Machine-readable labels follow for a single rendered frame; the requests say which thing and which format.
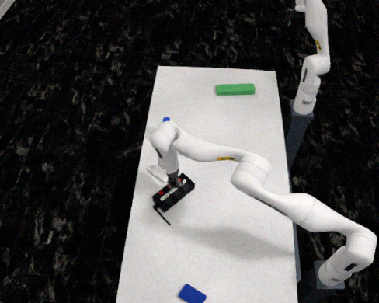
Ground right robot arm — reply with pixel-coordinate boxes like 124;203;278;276
293;0;330;115

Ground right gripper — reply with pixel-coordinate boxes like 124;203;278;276
285;3;306;28

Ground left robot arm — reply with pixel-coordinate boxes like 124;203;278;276
146;121;377;287

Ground small blue rectangular block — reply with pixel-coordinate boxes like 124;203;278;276
179;284;207;303

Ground green rectangular block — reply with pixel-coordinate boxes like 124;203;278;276
216;83;256;96

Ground black power strip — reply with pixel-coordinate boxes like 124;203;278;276
152;173;195;225

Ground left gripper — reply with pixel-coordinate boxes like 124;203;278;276
167;168;183;189

